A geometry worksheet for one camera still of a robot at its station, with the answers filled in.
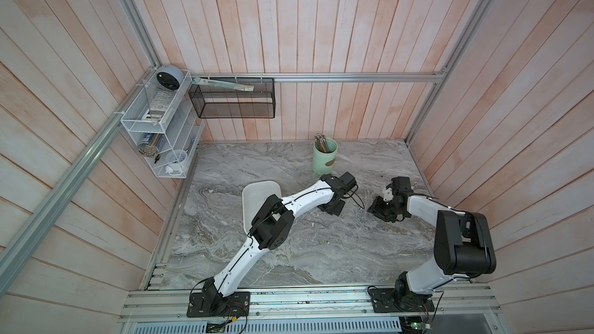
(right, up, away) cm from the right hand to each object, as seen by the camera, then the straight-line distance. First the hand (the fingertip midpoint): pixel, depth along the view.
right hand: (371, 208), depth 96 cm
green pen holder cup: (-19, +19, +5) cm, 28 cm away
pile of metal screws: (-5, -2, -1) cm, 5 cm away
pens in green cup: (-21, +28, +3) cm, 35 cm away
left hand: (-18, -1, -1) cm, 18 cm away
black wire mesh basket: (-70, +48, +11) cm, 86 cm away
